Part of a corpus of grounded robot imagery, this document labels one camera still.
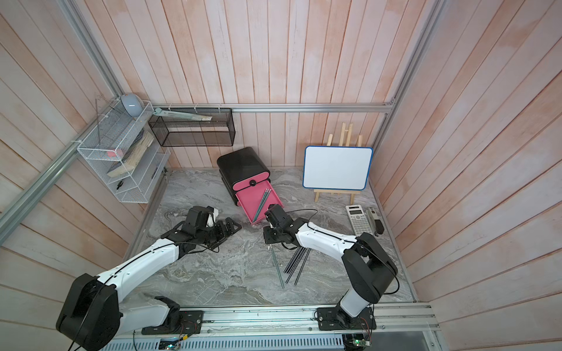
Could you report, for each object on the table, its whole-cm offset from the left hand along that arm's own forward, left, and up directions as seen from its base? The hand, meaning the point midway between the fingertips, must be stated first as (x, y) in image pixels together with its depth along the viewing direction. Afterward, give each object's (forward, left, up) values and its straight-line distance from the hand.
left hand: (235, 234), depth 84 cm
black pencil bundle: (-8, -24, -9) cm, 27 cm away
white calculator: (+12, -54, -8) cm, 56 cm away
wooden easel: (+35, -44, +17) cm, 59 cm away
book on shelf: (+21, +37, +22) cm, 48 cm away
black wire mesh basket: (+48, +34, +13) cm, 61 cm away
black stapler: (+8, -61, -6) cm, 62 cm away
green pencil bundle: (-9, -17, -10) cm, 22 cm away
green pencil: (+18, -10, -4) cm, 21 cm away
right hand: (+3, -13, -4) cm, 13 cm away
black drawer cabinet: (+47, +6, -9) cm, 49 cm away
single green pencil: (+17, -10, -4) cm, 20 cm away
